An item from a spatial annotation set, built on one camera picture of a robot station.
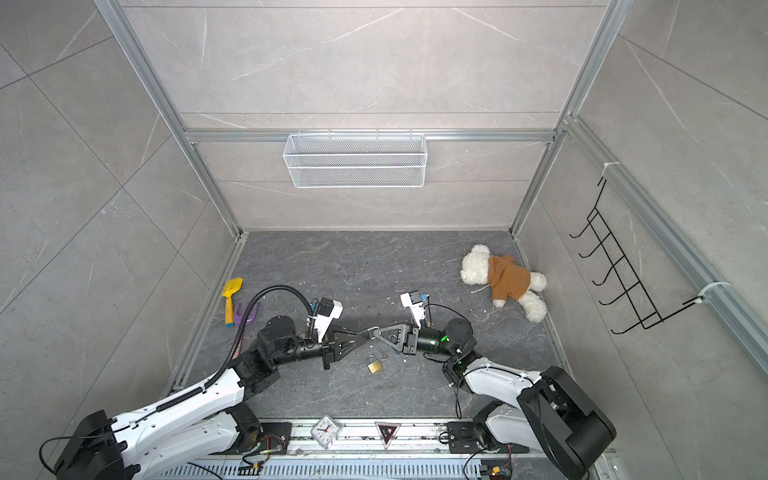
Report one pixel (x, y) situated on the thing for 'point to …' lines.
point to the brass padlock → (374, 365)
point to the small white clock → (325, 431)
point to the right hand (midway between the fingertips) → (377, 336)
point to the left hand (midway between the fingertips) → (362, 332)
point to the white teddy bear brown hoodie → (507, 281)
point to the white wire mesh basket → (380, 161)
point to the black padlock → (370, 332)
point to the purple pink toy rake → (239, 317)
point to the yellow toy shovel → (230, 287)
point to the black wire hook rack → (644, 307)
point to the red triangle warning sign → (386, 431)
